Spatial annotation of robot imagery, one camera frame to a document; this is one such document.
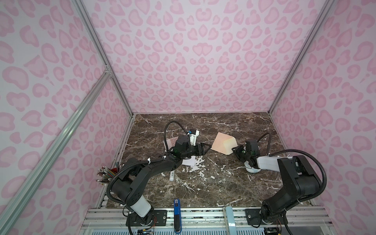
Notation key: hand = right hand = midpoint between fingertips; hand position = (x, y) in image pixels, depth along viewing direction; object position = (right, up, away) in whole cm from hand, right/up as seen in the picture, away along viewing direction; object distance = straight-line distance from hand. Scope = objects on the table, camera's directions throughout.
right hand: (233, 148), depth 95 cm
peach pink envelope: (-5, +2, +6) cm, 8 cm away
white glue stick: (-38, -15, -10) cm, 42 cm away
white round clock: (+8, -11, -9) cm, 16 cm away
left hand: (-16, +4, -13) cm, 21 cm away
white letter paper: (-28, -8, -4) cm, 29 cm away
